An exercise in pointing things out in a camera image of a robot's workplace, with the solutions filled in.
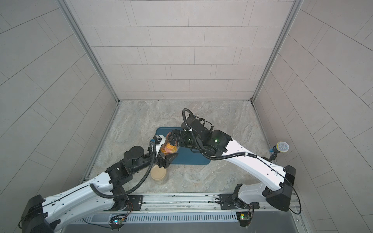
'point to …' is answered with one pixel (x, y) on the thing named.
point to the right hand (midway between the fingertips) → (174, 141)
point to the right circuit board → (244, 218)
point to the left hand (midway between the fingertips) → (175, 148)
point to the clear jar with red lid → (167, 148)
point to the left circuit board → (116, 221)
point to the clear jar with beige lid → (159, 175)
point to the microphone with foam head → (281, 147)
